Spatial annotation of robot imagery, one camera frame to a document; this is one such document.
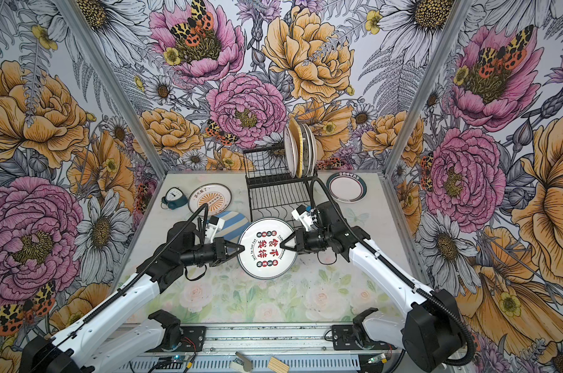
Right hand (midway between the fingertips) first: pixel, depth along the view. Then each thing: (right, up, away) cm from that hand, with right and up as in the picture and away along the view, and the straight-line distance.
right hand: (283, 253), depth 73 cm
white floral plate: (+10, +33, +9) cm, 35 cm away
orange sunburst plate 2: (-32, +17, +39) cm, 54 cm away
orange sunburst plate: (+2, +35, +23) cm, 42 cm away
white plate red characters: (-6, -1, 0) cm, 7 cm away
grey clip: (-11, -32, -3) cm, 34 cm away
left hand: (-13, -1, +2) cm, 13 cm away
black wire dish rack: (-6, +19, +39) cm, 44 cm away
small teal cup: (-50, +16, +33) cm, 62 cm away
